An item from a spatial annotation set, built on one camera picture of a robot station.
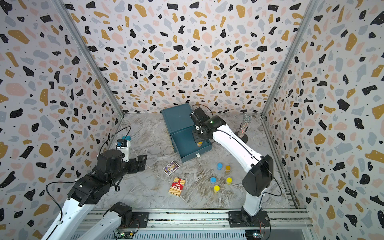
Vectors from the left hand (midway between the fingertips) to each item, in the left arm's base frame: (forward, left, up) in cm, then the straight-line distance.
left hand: (139, 156), depth 70 cm
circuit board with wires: (-28, +8, -24) cm, 38 cm away
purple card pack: (+5, -11, -22) cm, 25 cm away
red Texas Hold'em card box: (-7, -16, -22) cm, 28 cm away
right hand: (+14, -28, -2) cm, 31 cm away
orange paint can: (+3, -45, -22) cm, 51 cm away
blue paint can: (+6, -41, -24) cm, 48 cm away
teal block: (+28, +22, -23) cm, 43 cm away
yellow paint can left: (-9, -38, -21) cm, 44 cm away
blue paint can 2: (-4, -36, -22) cm, 42 cm away
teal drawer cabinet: (+28, -15, -3) cm, 32 cm away
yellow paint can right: (-4, -45, -22) cm, 50 cm away
